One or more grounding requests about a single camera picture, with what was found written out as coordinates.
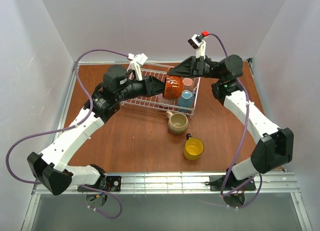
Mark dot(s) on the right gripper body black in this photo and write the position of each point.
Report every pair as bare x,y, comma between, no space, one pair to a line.
198,66

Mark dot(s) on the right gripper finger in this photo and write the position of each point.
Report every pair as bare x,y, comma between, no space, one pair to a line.
181,72
188,62

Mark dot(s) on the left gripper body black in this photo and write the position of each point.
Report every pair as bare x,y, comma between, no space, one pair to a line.
149,86

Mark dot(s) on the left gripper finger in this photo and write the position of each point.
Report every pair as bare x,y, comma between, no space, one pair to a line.
156,83
158,89

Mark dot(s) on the pink floral mug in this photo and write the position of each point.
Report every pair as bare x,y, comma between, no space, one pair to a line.
188,82

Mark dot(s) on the dark brown glazed mug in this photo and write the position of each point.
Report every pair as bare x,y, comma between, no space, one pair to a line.
173,86

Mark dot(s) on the blue floral mug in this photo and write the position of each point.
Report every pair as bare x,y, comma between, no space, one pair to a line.
185,102

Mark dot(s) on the white mug pink handle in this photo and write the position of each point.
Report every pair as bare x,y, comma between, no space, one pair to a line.
164,102

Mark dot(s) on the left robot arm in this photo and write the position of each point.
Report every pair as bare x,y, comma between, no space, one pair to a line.
50,166

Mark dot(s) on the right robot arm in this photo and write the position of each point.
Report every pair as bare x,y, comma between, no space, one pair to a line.
274,145

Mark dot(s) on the beige round mug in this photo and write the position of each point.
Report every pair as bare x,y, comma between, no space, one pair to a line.
177,122

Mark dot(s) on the yellow enamel mug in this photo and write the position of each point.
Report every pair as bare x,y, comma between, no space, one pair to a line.
193,148

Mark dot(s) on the white wire dish rack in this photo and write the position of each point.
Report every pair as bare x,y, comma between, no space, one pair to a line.
159,70

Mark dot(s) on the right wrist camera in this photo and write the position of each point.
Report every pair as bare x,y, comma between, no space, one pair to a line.
198,43

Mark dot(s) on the aluminium front rail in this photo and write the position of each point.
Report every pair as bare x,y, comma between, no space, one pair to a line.
163,183

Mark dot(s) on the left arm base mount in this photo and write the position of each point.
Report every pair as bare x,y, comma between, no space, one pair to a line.
108,184

